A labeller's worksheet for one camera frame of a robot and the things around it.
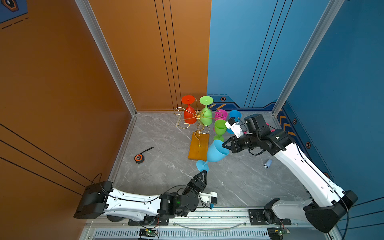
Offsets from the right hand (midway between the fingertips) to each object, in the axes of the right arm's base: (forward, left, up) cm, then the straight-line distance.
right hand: (222, 145), depth 69 cm
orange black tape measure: (+6, +48, -23) cm, 54 cm away
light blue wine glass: (-6, +3, +4) cm, 8 cm away
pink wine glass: (+37, -4, -17) cm, 41 cm away
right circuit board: (-31, -26, -29) cm, 49 cm away
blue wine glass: (+32, -15, -13) cm, 37 cm away
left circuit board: (-31, +35, -27) cm, 54 cm away
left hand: (-8, +10, -9) cm, 16 cm away
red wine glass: (+24, +16, -2) cm, 29 cm away
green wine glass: (+19, +7, -1) cm, 20 cm away
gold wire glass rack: (+13, +11, +3) cm, 18 cm away
